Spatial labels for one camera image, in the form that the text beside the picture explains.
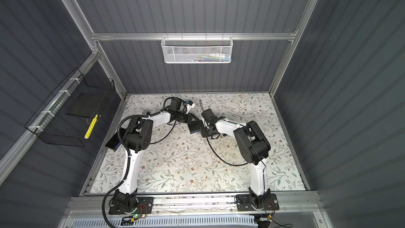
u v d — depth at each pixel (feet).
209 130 2.43
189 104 3.22
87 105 2.47
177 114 3.06
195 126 3.25
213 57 3.02
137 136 2.06
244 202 2.38
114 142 3.07
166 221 2.53
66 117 2.36
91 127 2.28
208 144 3.07
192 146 3.07
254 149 1.76
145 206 2.37
